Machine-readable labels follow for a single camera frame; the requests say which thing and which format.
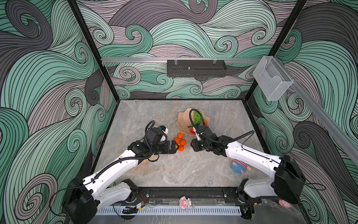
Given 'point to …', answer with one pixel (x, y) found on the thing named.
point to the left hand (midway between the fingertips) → (174, 146)
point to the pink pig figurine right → (285, 203)
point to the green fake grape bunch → (197, 118)
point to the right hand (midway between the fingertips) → (192, 143)
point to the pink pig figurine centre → (185, 202)
